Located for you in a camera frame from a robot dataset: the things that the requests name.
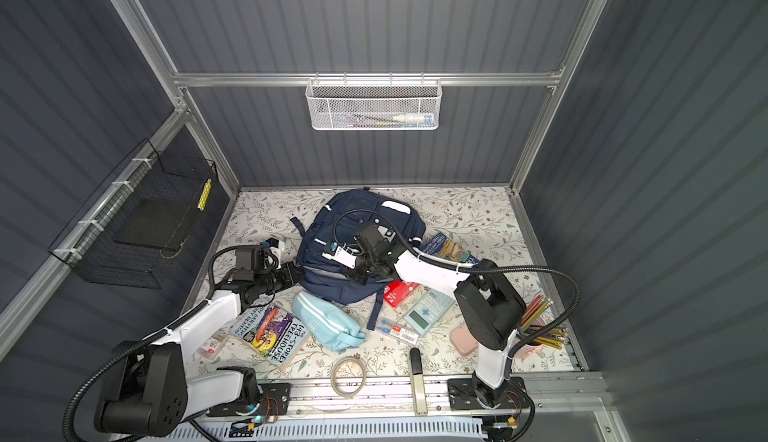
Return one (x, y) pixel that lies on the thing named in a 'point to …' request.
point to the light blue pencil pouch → (336, 328)
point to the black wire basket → (143, 215)
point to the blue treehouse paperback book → (444, 247)
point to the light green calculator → (429, 311)
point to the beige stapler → (418, 382)
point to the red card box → (397, 290)
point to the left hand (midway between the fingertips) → (302, 271)
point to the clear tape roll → (333, 372)
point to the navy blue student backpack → (350, 240)
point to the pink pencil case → (463, 340)
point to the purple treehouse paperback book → (277, 335)
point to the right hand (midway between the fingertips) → (348, 266)
